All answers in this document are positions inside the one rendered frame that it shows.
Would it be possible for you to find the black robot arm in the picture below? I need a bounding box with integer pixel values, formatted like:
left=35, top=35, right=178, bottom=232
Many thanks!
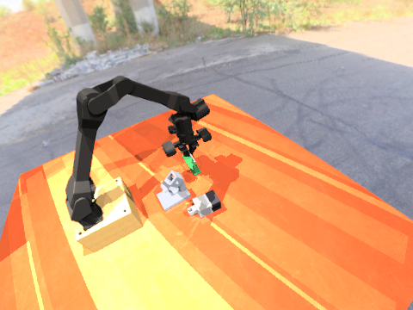
left=65, top=76, right=210, bottom=231

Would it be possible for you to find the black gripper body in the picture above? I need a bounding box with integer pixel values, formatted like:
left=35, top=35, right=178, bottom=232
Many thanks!
left=162, top=127, right=212, bottom=158

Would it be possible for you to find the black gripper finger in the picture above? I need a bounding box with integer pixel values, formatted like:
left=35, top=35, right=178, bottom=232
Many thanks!
left=188, top=143, right=199, bottom=155
left=178, top=147, right=189, bottom=157

